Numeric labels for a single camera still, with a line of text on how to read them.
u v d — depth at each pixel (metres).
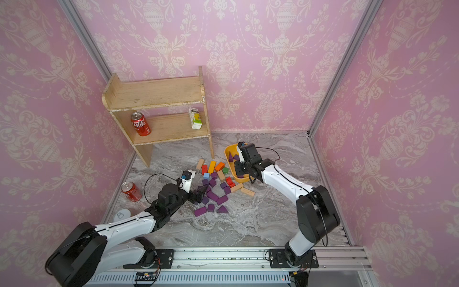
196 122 0.90
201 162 1.06
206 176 0.97
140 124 0.84
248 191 0.92
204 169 1.03
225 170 1.03
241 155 0.72
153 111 1.13
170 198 0.65
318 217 0.44
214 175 0.99
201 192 0.76
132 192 0.85
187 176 0.71
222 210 0.86
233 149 1.07
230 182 0.97
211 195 0.92
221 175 0.98
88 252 0.42
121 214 0.81
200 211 0.87
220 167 1.02
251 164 0.67
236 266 0.74
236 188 0.95
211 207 0.88
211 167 1.03
